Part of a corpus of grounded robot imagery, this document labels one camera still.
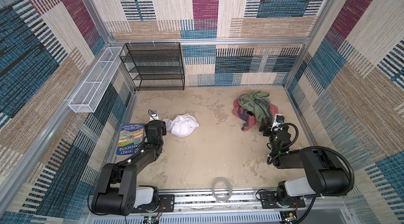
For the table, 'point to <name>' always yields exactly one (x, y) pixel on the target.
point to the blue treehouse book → (130, 139)
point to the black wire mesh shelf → (154, 66)
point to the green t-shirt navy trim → (259, 102)
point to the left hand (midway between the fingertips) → (155, 119)
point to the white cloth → (182, 125)
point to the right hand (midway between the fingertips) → (271, 120)
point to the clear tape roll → (230, 186)
